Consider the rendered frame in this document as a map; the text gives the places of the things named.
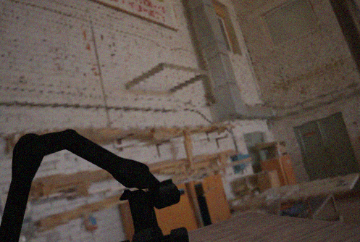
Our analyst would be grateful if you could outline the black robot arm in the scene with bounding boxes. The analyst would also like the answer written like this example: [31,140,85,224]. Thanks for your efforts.
[0,129,180,242]

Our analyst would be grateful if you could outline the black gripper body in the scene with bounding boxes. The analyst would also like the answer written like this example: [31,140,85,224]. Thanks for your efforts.
[133,212,189,242]

